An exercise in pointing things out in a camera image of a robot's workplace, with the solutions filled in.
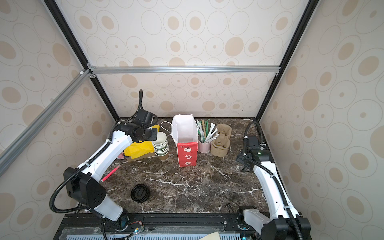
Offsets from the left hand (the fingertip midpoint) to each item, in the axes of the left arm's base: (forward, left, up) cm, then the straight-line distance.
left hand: (158, 133), depth 82 cm
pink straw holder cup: (+2, -27, -16) cm, 31 cm away
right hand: (-13, -51, -6) cm, 53 cm away
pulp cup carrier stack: (-1, -35, -11) cm, 37 cm away
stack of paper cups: (-6, -2, -4) cm, 7 cm away
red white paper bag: (+10, -14, -14) cm, 22 cm away
